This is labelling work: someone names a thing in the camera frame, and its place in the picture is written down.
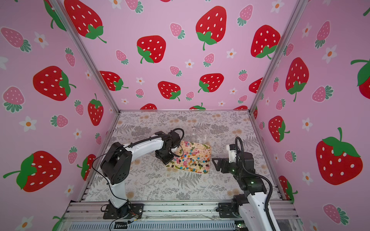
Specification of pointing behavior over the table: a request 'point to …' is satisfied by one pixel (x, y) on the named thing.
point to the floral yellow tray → (198, 148)
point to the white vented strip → (154, 226)
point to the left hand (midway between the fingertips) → (166, 159)
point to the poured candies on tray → (192, 161)
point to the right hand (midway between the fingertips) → (216, 160)
